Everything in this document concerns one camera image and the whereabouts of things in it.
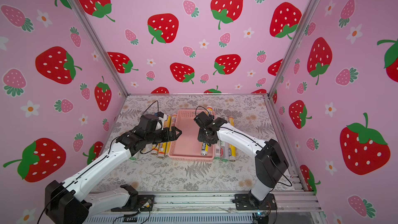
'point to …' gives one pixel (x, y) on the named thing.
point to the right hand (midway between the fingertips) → (207, 134)
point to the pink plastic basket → (187, 148)
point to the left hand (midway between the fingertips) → (177, 132)
